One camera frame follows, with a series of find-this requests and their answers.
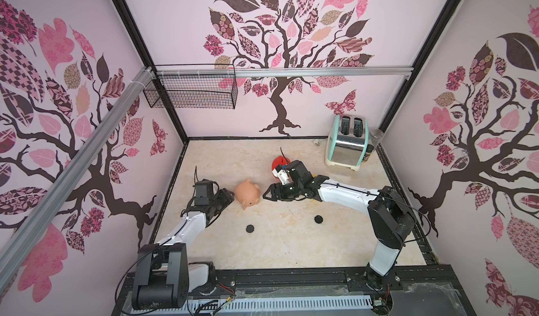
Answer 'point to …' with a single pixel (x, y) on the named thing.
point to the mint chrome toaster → (347, 142)
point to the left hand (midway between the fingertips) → (232, 199)
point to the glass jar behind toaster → (375, 135)
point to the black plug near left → (250, 228)
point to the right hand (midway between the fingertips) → (268, 195)
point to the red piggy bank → (280, 160)
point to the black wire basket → (194, 86)
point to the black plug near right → (318, 219)
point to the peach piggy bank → (247, 193)
